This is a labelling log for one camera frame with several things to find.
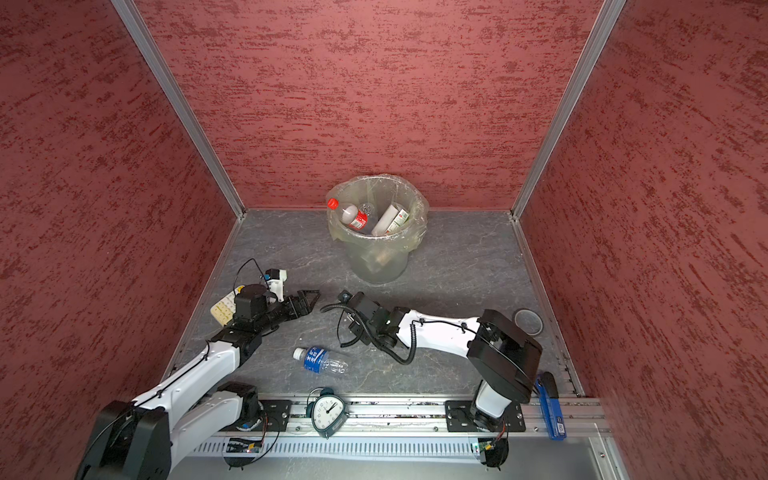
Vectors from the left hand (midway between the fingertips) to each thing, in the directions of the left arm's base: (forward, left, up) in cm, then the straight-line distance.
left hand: (311, 300), depth 86 cm
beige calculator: (0, +29, -8) cm, 30 cm away
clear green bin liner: (+31, -19, +7) cm, 37 cm away
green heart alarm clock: (-27, -8, -5) cm, 29 cm away
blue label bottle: (-16, -5, -3) cm, 17 cm away
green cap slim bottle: (+22, -26, +13) cm, 37 cm away
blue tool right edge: (-25, -65, -5) cm, 70 cm away
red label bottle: (+21, -12, +14) cm, 28 cm away
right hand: (-5, -16, -4) cm, 17 cm away
